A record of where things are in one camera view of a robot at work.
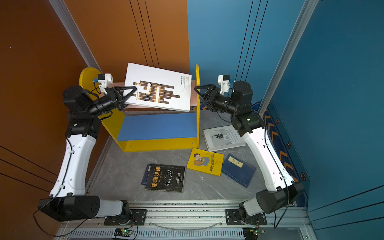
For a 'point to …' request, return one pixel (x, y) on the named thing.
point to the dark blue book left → (145, 178)
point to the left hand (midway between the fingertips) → (137, 90)
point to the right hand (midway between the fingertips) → (196, 93)
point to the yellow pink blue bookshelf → (139, 128)
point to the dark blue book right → (239, 170)
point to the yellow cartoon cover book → (205, 161)
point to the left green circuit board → (123, 232)
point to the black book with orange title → (167, 178)
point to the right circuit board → (252, 233)
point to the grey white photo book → (223, 138)
